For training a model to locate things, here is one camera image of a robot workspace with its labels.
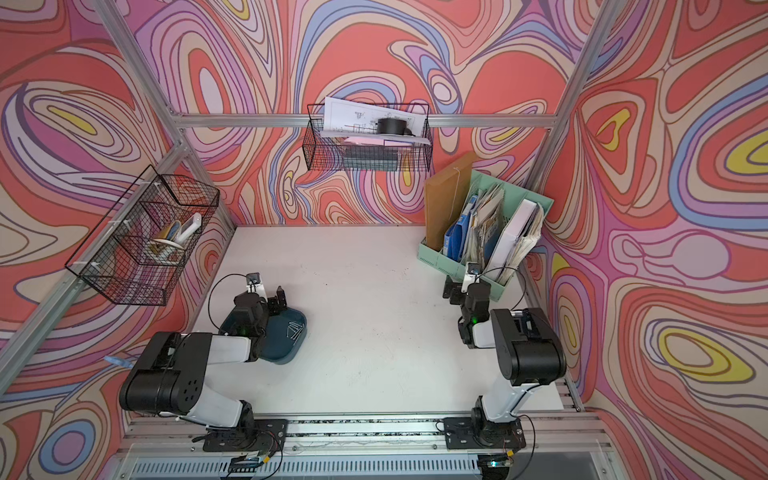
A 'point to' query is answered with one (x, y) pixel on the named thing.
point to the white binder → (517, 241)
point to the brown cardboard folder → (447, 195)
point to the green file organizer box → (494, 287)
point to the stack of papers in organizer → (486, 226)
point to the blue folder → (454, 239)
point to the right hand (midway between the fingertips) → (463, 283)
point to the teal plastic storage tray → (286, 334)
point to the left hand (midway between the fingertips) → (267, 289)
